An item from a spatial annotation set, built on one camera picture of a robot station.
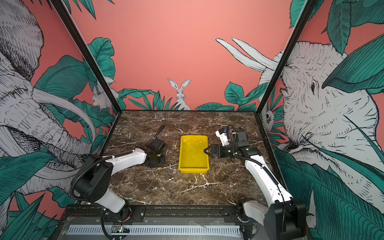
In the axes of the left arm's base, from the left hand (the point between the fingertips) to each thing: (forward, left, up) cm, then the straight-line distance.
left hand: (162, 161), depth 91 cm
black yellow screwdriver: (-4, +2, -2) cm, 5 cm away
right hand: (-2, -28, +18) cm, 33 cm away
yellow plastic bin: (+2, -19, -2) cm, 19 cm away
